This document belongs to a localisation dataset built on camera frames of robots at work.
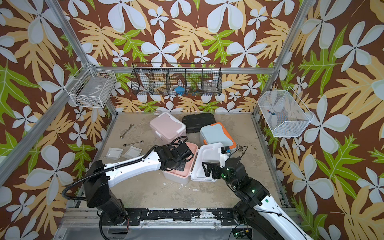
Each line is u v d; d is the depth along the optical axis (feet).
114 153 3.22
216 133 2.99
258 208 1.55
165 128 3.06
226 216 2.42
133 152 3.24
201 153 2.76
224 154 2.08
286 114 2.73
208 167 2.06
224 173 2.02
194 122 3.42
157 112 3.99
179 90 3.07
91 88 2.81
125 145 3.32
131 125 3.69
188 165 2.57
